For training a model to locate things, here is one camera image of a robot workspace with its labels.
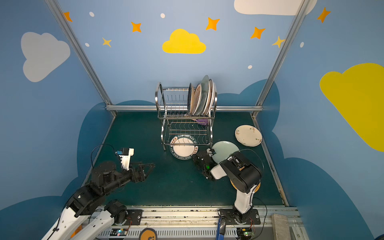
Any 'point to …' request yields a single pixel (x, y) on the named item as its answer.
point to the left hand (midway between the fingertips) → (150, 165)
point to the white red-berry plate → (248, 135)
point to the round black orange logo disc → (148, 233)
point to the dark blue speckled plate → (189, 99)
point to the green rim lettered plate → (183, 147)
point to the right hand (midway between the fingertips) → (191, 152)
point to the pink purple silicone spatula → (202, 120)
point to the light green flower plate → (223, 149)
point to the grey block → (280, 227)
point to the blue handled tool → (221, 229)
